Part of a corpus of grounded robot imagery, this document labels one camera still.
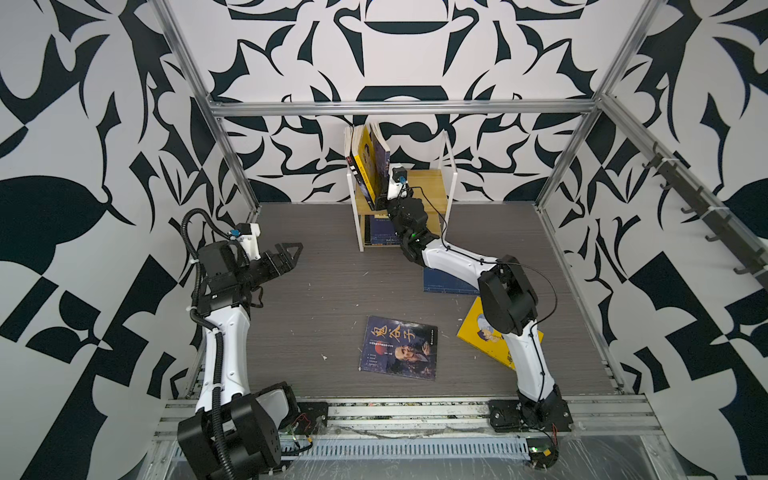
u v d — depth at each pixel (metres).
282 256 0.67
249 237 0.69
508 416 0.74
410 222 0.70
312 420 0.73
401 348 0.85
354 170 0.79
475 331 0.87
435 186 1.03
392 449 0.71
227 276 0.58
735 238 0.55
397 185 0.73
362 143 0.81
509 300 0.56
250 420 0.39
